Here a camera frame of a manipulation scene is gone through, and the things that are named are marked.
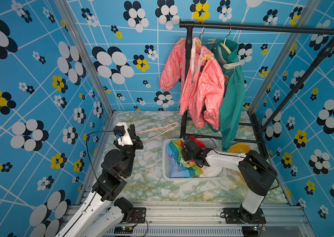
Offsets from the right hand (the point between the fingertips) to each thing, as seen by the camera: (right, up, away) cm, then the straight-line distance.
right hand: (187, 149), depth 93 cm
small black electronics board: (-34, -36, -21) cm, 54 cm away
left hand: (-26, +16, -32) cm, 44 cm away
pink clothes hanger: (-24, +12, +15) cm, 31 cm away
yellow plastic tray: (+35, 0, +3) cm, 35 cm away
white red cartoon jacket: (-5, -10, -8) cm, 14 cm away
